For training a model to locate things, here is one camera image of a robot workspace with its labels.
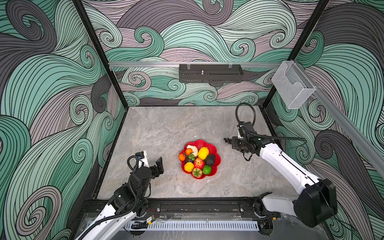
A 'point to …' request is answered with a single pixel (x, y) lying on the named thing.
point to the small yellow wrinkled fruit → (189, 166)
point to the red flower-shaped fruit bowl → (212, 150)
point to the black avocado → (210, 159)
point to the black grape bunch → (227, 140)
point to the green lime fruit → (206, 169)
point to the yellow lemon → (203, 153)
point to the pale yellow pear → (194, 149)
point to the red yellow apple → (197, 172)
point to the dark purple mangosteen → (188, 160)
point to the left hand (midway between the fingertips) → (155, 158)
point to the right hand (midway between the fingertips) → (236, 142)
